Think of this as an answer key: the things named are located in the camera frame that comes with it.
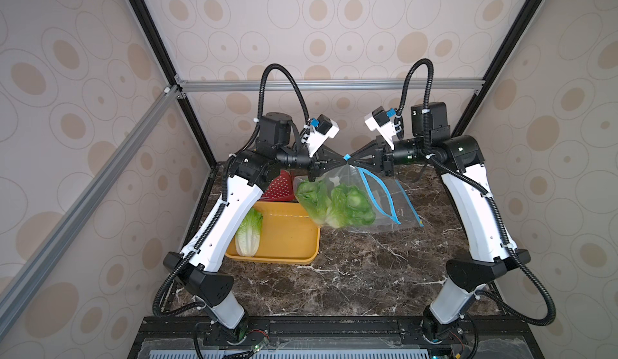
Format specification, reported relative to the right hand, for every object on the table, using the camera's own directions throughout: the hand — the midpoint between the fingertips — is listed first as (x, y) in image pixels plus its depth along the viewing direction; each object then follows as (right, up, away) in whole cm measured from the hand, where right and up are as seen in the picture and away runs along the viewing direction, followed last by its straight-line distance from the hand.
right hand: (358, 158), depth 60 cm
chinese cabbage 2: (-1, -13, +6) cm, 14 cm away
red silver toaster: (-25, -8, +39) cm, 47 cm away
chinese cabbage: (-35, -26, +25) cm, 50 cm away
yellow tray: (-21, -27, +36) cm, 50 cm away
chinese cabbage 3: (-11, -11, +16) cm, 22 cm away
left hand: (-2, -1, -2) cm, 3 cm away
